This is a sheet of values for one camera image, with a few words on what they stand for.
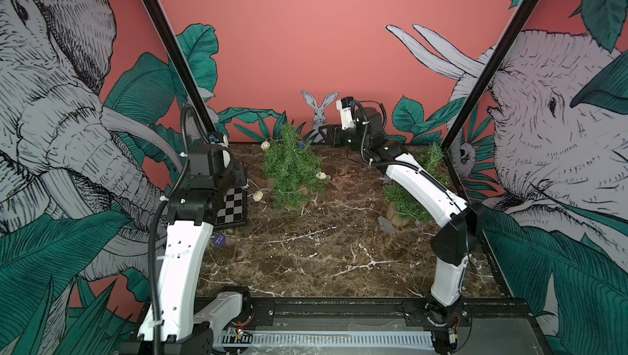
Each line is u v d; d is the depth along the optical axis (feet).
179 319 1.18
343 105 2.23
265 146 2.63
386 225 3.02
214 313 1.68
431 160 2.08
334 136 2.24
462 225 1.51
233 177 1.97
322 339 2.30
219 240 2.91
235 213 3.07
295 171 2.67
